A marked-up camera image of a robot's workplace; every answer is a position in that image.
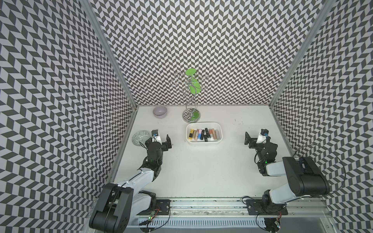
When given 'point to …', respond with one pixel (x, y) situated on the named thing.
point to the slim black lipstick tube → (207, 133)
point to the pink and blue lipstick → (199, 134)
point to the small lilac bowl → (160, 111)
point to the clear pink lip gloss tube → (195, 137)
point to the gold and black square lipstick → (191, 132)
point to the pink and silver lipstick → (210, 132)
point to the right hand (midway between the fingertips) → (252, 134)
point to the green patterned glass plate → (139, 138)
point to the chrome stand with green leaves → (190, 83)
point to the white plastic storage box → (202, 125)
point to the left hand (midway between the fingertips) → (159, 136)
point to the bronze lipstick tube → (194, 134)
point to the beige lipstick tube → (214, 137)
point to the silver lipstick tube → (217, 134)
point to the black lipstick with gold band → (202, 134)
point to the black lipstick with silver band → (206, 139)
